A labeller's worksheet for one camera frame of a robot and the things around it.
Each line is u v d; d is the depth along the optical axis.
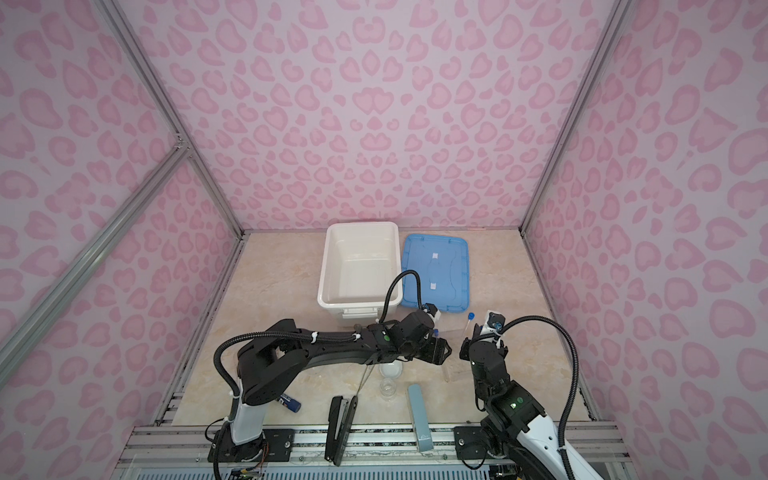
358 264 1.09
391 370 0.84
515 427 0.53
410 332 0.67
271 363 0.51
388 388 0.80
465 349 0.71
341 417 0.76
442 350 0.77
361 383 0.84
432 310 0.79
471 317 0.79
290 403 0.78
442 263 1.10
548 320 0.59
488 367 0.57
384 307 0.70
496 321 0.66
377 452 0.72
